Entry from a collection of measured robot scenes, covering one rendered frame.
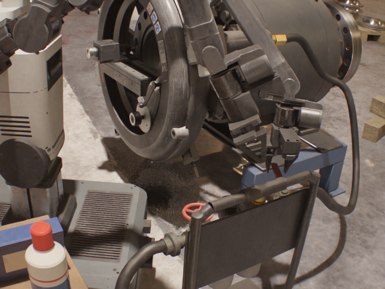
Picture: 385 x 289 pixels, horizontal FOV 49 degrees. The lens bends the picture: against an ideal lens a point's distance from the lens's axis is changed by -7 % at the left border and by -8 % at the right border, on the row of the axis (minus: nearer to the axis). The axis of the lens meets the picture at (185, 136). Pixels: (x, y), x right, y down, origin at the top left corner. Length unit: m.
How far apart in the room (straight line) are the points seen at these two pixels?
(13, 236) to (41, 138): 0.41
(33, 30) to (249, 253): 0.74
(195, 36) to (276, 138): 0.44
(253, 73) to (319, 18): 1.09
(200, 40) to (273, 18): 0.93
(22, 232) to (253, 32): 0.76
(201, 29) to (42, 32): 0.31
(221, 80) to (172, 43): 0.53
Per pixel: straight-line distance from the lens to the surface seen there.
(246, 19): 1.21
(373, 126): 2.81
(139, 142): 1.72
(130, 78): 1.66
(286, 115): 1.19
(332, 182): 2.14
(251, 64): 0.90
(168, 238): 1.04
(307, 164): 1.93
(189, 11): 0.87
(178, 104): 1.44
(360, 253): 1.85
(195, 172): 1.67
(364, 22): 6.07
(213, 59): 0.87
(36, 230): 0.67
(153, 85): 1.50
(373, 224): 2.04
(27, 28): 0.90
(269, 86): 0.92
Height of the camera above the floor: 1.10
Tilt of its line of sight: 26 degrees down
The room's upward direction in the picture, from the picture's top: 3 degrees clockwise
